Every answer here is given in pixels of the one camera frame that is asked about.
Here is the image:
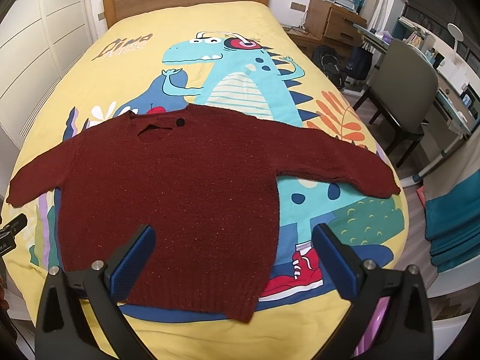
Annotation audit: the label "dark red knit sweater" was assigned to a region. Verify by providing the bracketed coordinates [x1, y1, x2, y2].
[7, 105, 400, 323]

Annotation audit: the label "teal folded blanket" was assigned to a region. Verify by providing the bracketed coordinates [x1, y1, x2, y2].
[425, 172, 480, 272]

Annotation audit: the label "white study desk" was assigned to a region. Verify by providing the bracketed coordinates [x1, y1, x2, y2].
[352, 22, 480, 186]

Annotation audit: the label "white wardrobe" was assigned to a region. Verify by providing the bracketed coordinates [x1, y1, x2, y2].
[0, 0, 92, 147]

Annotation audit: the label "grey desk chair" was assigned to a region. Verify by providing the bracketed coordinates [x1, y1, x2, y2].
[353, 39, 439, 168]

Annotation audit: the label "dark blue bag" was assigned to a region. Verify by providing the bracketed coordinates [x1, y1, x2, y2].
[345, 46, 373, 81]

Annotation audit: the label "black backpack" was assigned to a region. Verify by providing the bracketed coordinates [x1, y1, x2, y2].
[312, 46, 345, 89]

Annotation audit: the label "white round desk lamp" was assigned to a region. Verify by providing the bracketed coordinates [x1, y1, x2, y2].
[448, 23, 464, 64]

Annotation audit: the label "yellow dinosaur bed cover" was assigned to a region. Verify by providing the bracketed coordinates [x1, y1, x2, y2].
[16, 2, 408, 359]

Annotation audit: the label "wooden drawer nightstand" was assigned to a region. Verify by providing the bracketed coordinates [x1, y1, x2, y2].
[285, 0, 367, 61]

